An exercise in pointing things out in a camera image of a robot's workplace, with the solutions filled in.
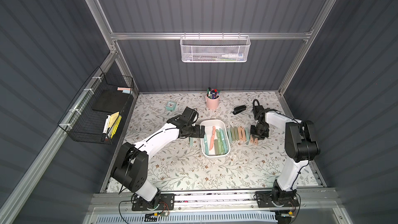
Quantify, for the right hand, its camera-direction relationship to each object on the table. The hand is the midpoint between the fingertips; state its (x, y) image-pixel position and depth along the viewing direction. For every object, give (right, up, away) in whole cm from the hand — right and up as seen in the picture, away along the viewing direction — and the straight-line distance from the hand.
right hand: (257, 137), depth 95 cm
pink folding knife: (-9, +2, +1) cm, 9 cm away
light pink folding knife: (-2, -2, -2) cm, 3 cm away
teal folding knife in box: (-22, -3, -4) cm, 22 cm away
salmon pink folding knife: (-4, -1, -2) cm, 5 cm away
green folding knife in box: (-25, +2, +1) cm, 25 cm away
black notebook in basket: (-80, +22, -19) cm, 85 cm away
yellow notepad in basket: (-77, +14, -23) cm, 82 cm away
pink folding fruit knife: (-11, +2, +1) cm, 11 cm away
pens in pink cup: (-27, +28, +6) cm, 40 cm away
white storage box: (-26, -3, -2) cm, 26 cm away
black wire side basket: (-87, +16, -22) cm, 91 cm away
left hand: (-38, +5, -9) cm, 39 cm away
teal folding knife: (-6, +1, +1) cm, 6 cm away
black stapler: (-9, +18, +13) cm, 23 cm away
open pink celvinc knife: (-28, -1, 0) cm, 28 cm away
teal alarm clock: (-57, +20, +14) cm, 62 cm away
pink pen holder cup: (-27, +21, +13) cm, 37 cm away
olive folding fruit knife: (-13, +2, +1) cm, 13 cm away
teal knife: (-41, -2, -1) cm, 41 cm away
